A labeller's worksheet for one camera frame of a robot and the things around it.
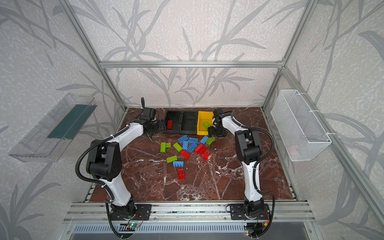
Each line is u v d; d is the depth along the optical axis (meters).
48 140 0.65
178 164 0.88
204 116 1.11
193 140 0.99
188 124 1.13
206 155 0.94
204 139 0.99
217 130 0.89
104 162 0.49
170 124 1.08
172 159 0.92
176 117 1.10
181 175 0.85
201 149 0.94
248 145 0.58
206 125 1.08
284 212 0.75
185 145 0.97
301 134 0.63
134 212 0.72
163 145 0.96
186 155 0.93
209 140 0.99
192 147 0.96
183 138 1.00
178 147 0.96
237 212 0.73
